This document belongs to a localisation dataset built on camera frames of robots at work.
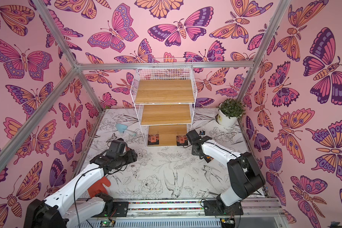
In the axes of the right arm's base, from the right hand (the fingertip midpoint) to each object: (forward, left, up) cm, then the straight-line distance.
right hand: (198, 151), depth 90 cm
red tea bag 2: (+11, +10, -4) cm, 15 cm away
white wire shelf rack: (+46, +22, +27) cm, 57 cm away
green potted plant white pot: (+23, -21, +14) cm, 35 cm away
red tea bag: (+10, +31, -3) cm, 33 cm away
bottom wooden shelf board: (+15, +21, -3) cm, 26 cm away
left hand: (-5, +39, +4) cm, 39 cm away
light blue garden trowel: (+22, +57, -5) cm, 61 cm away
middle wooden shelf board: (+13, +20, +20) cm, 31 cm away
